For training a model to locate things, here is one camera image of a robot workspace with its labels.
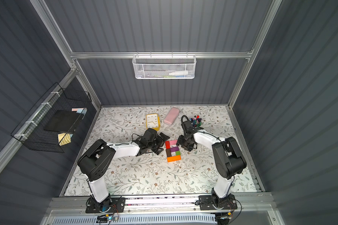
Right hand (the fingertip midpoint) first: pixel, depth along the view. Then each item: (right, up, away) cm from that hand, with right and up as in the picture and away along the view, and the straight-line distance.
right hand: (179, 146), depth 92 cm
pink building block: (-4, +2, +5) cm, 7 cm away
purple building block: (-3, -2, +1) cm, 4 cm away
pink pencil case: (-5, +21, +19) cm, 29 cm away
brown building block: (-7, -4, 0) cm, 8 cm away
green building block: (-1, -5, +1) cm, 5 cm away
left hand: (-6, +2, -2) cm, 6 cm away
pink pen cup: (+12, +16, +1) cm, 20 cm away
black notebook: (-63, +17, -19) cm, 68 cm away
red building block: (-8, 0, +3) cm, 9 cm away
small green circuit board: (-34, -32, -23) cm, 52 cm away
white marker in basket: (+2, +49, 0) cm, 49 cm away
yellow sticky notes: (-52, +10, -32) cm, 62 cm away
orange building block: (-4, -8, -1) cm, 9 cm away
